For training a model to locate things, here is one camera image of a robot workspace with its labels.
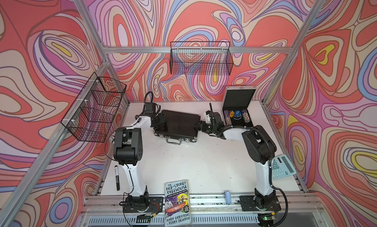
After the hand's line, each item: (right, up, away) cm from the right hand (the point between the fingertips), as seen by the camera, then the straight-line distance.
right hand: (196, 129), depth 99 cm
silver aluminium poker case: (+31, +20, +7) cm, 37 cm away
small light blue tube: (+15, -32, -26) cm, 44 cm away
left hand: (-23, +7, +2) cm, 24 cm away
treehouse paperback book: (-11, -36, -29) cm, 48 cm away
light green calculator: (+49, -21, -16) cm, 55 cm away
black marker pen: (-46, -26, -18) cm, 55 cm away
